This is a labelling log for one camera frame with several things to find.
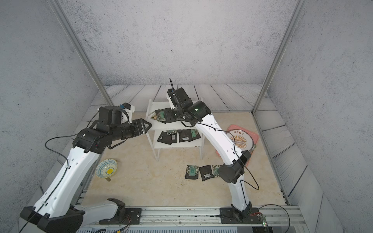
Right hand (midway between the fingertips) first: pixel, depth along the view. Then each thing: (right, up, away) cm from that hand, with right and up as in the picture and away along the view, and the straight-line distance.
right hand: (167, 115), depth 72 cm
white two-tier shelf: (-4, -6, -2) cm, 8 cm away
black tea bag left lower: (-1, -13, +13) cm, 19 cm away
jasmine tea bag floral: (+12, -34, +17) cm, 40 cm away
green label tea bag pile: (-4, -1, +1) cm, 4 cm away
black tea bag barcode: (+21, -33, +15) cm, 42 cm away
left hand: (-7, -5, -5) cm, 10 cm away
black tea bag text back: (+8, -11, +14) cm, 20 cm away
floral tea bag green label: (+27, -32, +17) cm, 45 cm away
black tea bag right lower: (+11, -12, +13) cm, 21 cm away
